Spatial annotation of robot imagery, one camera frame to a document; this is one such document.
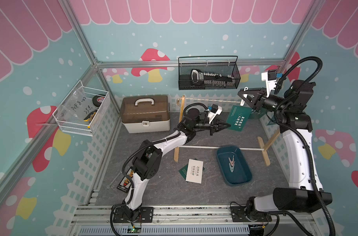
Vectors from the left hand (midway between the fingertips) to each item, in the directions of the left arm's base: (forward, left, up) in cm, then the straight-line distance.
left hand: (229, 127), depth 73 cm
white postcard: (-11, +16, -30) cm, 36 cm away
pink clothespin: (-5, -8, -28) cm, 30 cm away
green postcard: (-11, +23, -30) cm, 39 cm away
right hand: (+3, 0, +19) cm, 19 cm away
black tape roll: (+15, +71, +3) cm, 73 cm away
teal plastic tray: (-9, -9, -29) cm, 32 cm away
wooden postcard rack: (+3, -30, -25) cm, 39 cm away
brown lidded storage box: (+17, +47, -9) cm, 51 cm away
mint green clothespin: (-9, -7, -28) cm, 30 cm away
